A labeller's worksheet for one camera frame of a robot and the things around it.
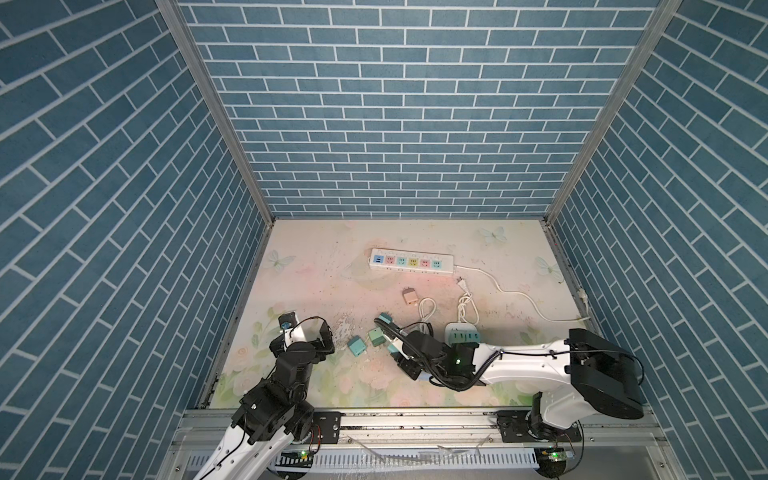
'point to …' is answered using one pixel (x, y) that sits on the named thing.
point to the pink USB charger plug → (410, 295)
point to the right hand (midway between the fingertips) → (398, 350)
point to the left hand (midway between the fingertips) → (319, 327)
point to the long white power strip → (411, 261)
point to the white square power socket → (457, 326)
